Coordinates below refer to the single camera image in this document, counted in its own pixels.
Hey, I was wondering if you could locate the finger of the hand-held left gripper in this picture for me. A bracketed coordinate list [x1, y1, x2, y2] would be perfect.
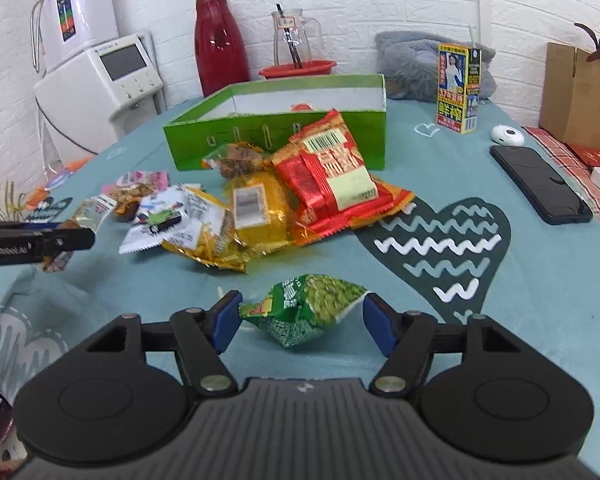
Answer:
[0, 220, 64, 234]
[39, 228, 96, 264]

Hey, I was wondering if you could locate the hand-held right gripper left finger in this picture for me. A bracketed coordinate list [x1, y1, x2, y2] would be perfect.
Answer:
[82, 290, 244, 397]

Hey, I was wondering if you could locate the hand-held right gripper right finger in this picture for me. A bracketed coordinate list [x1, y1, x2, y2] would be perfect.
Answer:
[362, 292, 523, 399]

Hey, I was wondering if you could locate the small clear snack packet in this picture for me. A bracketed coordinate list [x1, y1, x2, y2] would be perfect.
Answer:
[42, 195, 118, 273]

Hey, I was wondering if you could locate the green pea snack packet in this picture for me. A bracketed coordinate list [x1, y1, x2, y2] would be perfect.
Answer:
[239, 274, 370, 348]

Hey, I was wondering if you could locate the pink-edged seed snack packet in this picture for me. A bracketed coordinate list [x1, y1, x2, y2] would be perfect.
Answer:
[102, 170, 171, 223]

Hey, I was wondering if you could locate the white blue snack packet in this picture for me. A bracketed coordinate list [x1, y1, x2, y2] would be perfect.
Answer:
[118, 185, 190, 256]

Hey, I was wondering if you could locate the orange chips packet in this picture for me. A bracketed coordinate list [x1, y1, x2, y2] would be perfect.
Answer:
[161, 186, 247, 274]

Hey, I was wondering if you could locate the yellow snack packet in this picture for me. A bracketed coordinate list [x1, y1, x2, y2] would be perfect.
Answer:
[224, 170, 302, 262]

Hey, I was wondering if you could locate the large red snack packet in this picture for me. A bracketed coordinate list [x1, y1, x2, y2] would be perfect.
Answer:
[272, 110, 416, 247]

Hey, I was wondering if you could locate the brown orange snack packet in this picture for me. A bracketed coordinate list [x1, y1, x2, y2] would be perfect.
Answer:
[202, 142, 281, 182]

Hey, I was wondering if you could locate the green cardboard box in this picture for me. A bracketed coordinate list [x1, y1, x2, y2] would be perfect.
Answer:
[162, 74, 387, 172]

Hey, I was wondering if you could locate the green spider plant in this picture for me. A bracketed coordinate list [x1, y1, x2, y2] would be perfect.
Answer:
[0, 180, 27, 222]

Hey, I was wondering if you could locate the orange plastic basket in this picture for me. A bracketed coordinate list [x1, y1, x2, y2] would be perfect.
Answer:
[20, 156, 95, 211]

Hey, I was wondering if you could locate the teal printed tablecloth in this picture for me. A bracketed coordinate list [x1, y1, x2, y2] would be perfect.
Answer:
[0, 75, 600, 480]

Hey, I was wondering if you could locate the white appliance with screen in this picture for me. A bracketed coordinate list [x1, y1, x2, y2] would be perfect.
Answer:
[33, 30, 167, 160]

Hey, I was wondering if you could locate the black smartphone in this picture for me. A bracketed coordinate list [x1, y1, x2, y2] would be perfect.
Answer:
[489, 145, 594, 226]

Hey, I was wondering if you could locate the white round device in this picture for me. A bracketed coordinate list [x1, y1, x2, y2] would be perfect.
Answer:
[490, 124, 525, 147]

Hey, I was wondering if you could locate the red plaid cloth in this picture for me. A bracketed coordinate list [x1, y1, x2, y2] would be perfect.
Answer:
[522, 125, 600, 252]

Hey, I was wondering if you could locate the red thermos jug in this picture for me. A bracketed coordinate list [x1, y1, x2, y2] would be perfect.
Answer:
[195, 0, 254, 98]

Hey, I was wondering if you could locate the yellow printed carton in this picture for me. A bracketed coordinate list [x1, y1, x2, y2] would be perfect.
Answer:
[436, 43, 483, 135]

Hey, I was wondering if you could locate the red plastic basin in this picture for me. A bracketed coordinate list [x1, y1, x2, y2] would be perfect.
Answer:
[258, 59, 339, 81]

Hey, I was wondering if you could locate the grey fluffy blanket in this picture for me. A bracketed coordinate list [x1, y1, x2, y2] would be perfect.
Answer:
[375, 31, 497, 102]

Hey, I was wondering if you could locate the red paper packet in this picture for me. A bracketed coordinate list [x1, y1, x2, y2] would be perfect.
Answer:
[565, 142, 600, 171]

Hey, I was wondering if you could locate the black stirring stick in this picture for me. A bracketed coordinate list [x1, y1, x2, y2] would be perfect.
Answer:
[276, 3, 301, 68]

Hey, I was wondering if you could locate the glass pitcher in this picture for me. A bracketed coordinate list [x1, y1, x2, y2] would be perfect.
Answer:
[271, 7, 326, 68]

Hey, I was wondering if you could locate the brown cardboard box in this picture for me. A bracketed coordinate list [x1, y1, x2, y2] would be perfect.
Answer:
[538, 42, 600, 163]

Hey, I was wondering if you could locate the white wall water purifier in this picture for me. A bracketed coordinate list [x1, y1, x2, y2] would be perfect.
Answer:
[38, 0, 119, 74]

